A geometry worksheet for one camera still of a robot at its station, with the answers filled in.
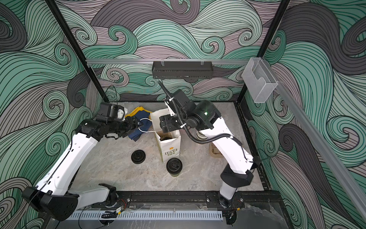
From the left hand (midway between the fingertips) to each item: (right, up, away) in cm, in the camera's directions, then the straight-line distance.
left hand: (140, 124), depth 72 cm
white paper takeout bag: (+15, -14, +5) cm, 21 cm away
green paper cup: (+18, -30, +8) cm, 36 cm away
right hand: (+15, +1, -10) cm, 18 cm away
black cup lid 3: (+17, -22, +2) cm, 28 cm away
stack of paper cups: (+33, -8, +13) cm, 37 cm away
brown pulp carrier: (+42, -18, +16) cm, 48 cm away
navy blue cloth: (+2, +3, +1) cm, 4 cm away
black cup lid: (+11, -9, +12) cm, 18 cm away
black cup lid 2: (-6, -21, +15) cm, 26 cm away
